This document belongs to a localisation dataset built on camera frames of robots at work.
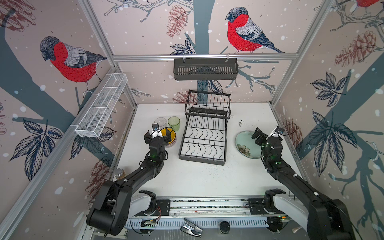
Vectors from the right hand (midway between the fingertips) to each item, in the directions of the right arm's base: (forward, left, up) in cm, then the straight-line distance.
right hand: (263, 132), depth 83 cm
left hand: (-2, +61, +4) cm, 61 cm away
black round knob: (-44, +24, -6) cm, 51 cm away
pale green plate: (-1, +7, -13) cm, 15 cm away
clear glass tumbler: (+14, +64, -9) cm, 67 cm away
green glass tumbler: (+14, +55, -10) cm, 58 cm away
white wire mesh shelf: (+3, +89, +18) cm, 91 cm away
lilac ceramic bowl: (-5, +55, -9) cm, 56 cm away
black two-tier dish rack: (+4, +34, -13) cm, 37 cm away
